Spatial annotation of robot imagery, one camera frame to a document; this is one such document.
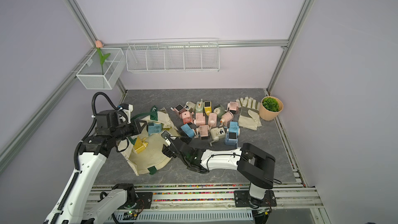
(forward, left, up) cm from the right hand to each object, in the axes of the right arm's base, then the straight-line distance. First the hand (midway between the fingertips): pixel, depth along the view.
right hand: (171, 137), depth 80 cm
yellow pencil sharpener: (+26, -20, -8) cm, 33 cm away
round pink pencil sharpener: (+17, -31, -7) cm, 36 cm away
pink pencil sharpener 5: (+10, -17, -10) cm, 22 cm away
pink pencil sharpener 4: (+16, -22, -7) cm, 28 cm away
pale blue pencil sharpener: (+3, -33, -7) cm, 33 cm away
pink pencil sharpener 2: (+19, -6, -8) cm, 21 cm away
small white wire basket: (+31, +46, +17) cm, 58 cm away
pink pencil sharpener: (+24, -1, -6) cm, 25 cm away
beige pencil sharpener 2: (+7, -24, -9) cm, 27 cm away
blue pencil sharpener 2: (+10, -8, -10) cm, 16 cm away
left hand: (+2, +10, +10) cm, 15 cm away
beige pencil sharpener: (+28, -7, -10) cm, 31 cm away
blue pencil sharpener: (+11, -36, -9) cm, 38 cm away
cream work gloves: (+22, -48, -14) cm, 54 cm away
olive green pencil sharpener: (+23, -27, -8) cm, 36 cm away
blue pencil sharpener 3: (+9, +13, -7) cm, 17 cm away
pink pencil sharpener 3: (+18, -15, -10) cm, 25 cm away
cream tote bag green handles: (-2, +18, -13) cm, 22 cm away
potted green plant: (+22, -59, -4) cm, 63 cm away
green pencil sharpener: (+26, -14, -8) cm, 31 cm away
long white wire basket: (+48, +5, +17) cm, 52 cm away
